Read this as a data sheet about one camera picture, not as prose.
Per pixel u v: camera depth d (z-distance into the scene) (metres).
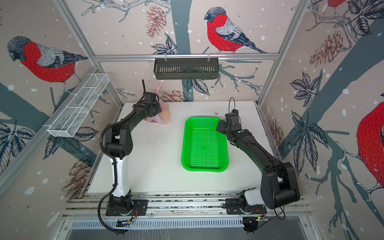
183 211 0.73
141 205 0.74
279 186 0.42
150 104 0.83
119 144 0.58
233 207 0.73
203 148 0.96
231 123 0.66
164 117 1.05
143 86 0.91
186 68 1.06
